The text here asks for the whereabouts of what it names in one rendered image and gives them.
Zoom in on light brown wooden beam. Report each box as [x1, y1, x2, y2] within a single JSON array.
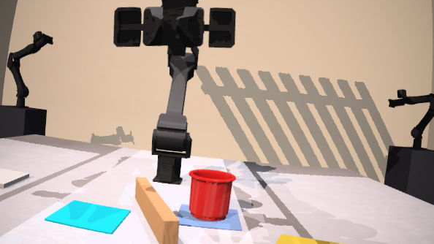
[[135, 178, 180, 244]]

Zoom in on red plastic cup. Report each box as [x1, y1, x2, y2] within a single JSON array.
[[189, 169, 235, 221]]

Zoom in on yellow flat block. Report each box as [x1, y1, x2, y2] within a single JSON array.
[[276, 234, 344, 244]]

